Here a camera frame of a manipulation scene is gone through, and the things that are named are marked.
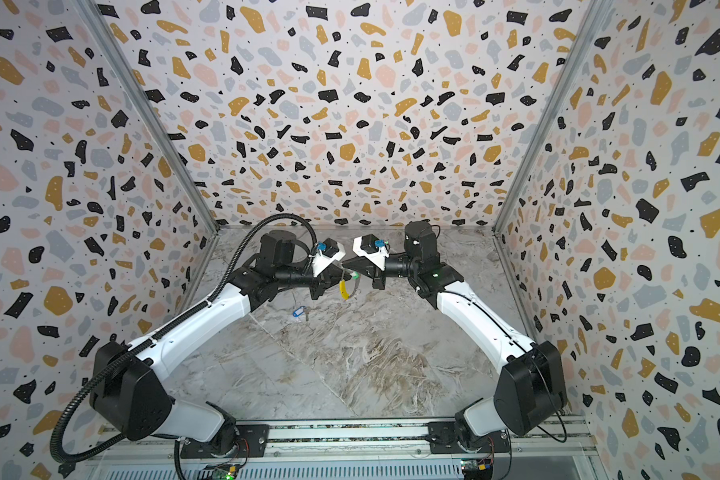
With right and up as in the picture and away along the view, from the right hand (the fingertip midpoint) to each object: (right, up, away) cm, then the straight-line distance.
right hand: (345, 259), depth 69 cm
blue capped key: (-18, -17, +29) cm, 38 cm away
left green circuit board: (-29, -50, +1) cm, 58 cm away
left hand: (+1, -3, +5) cm, 6 cm away
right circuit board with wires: (+31, -50, +3) cm, 59 cm away
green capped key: (+2, -4, +5) cm, 7 cm away
